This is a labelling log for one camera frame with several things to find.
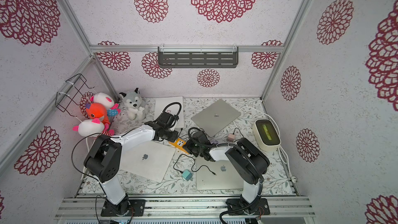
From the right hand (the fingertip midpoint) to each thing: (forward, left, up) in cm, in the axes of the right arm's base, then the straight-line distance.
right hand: (179, 145), depth 90 cm
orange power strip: (+2, +1, -2) cm, 3 cm away
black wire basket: (+6, +52, +30) cm, 61 cm away
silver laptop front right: (-15, -27, -6) cm, 31 cm away
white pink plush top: (+22, +47, +15) cm, 54 cm away
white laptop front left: (-7, +18, -4) cm, 20 cm away
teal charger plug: (-16, -5, -3) cm, 17 cm away
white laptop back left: (+10, +1, +23) cm, 26 cm away
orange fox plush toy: (+12, +47, +16) cm, 51 cm away
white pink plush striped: (+1, +46, +15) cm, 49 cm away
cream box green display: (+7, -52, 0) cm, 52 cm away
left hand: (+6, +4, 0) cm, 7 cm away
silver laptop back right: (+25, -22, -6) cm, 33 cm away
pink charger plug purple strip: (+8, -31, -5) cm, 33 cm away
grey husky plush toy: (+21, +29, +10) cm, 37 cm away
